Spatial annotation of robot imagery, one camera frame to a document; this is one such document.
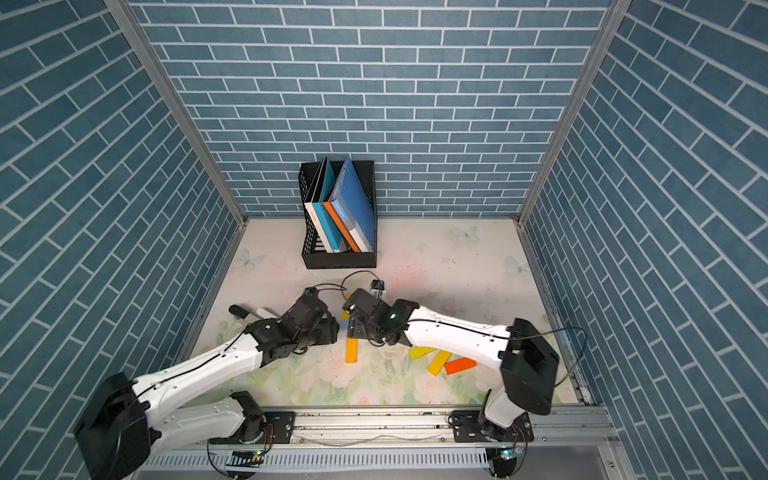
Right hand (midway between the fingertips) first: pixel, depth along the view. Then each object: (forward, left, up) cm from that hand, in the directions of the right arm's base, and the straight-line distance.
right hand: (360, 328), depth 79 cm
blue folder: (+44, +9, +5) cm, 45 cm away
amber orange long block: (-2, +3, -11) cm, 11 cm away
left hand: (+1, +7, -3) cm, 7 cm away
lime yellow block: (-1, -16, -11) cm, 19 cm away
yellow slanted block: (-3, -22, -11) cm, 25 cm away
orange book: (+29, +10, +9) cm, 32 cm away
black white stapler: (+5, +37, -6) cm, 38 cm away
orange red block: (-3, -28, -12) cm, 30 cm away
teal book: (+28, +14, +13) cm, 34 cm away
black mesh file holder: (+31, +23, -9) cm, 40 cm away
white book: (+27, +17, +15) cm, 36 cm away
